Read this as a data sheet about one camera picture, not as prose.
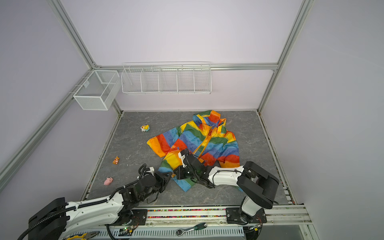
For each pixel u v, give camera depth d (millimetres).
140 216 742
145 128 1052
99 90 1006
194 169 644
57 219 423
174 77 980
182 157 772
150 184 625
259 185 443
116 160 927
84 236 681
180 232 694
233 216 737
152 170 784
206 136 1021
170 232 707
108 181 845
